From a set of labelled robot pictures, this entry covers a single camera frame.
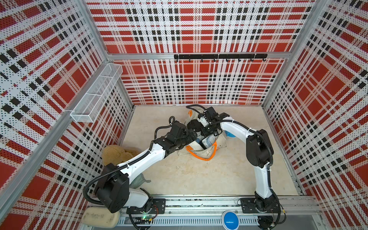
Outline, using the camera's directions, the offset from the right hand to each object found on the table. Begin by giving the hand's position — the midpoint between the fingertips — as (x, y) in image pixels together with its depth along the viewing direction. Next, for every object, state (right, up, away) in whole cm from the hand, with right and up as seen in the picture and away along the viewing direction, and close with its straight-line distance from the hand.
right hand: (205, 133), depth 95 cm
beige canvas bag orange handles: (-6, -8, -10) cm, 14 cm away
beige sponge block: (-53, -38, -27) cm, 70 cm away
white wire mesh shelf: (-77, +16, -3) cm, 79 cm away
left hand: (-7, -1, -11) cm, 14 cm away
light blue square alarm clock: (+1, -5, -7) cm, 8 cm away
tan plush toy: (-48, -9, -22) cm, 54 cm away
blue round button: (+10, -40, -26) cm, 49 cm away
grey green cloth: (-40, -27, -13) cm, 50 cm away
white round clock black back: (-7, +5, +1) cm, 8 cm away
